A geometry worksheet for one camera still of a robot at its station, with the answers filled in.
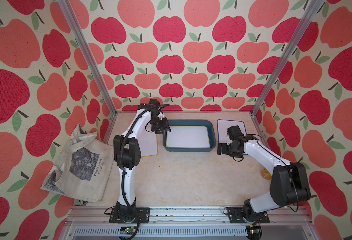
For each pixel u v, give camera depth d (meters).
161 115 0.89
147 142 1.03
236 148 0.67
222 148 0.82
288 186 0.44
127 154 0.56
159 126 0.82
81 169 0.80
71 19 0.73
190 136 1.05
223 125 1.15
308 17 0.72
